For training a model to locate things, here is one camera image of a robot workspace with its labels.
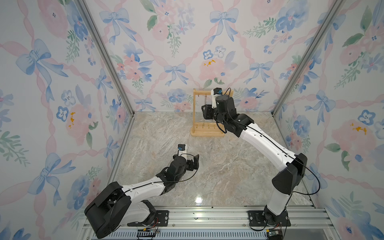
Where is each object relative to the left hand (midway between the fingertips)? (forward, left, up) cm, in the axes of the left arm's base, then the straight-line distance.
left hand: (193, 154), depth 84 cm
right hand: (+16, -6, +22) cm, 27 cm away
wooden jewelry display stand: (+21, -8, -4) cm, 23 cm away
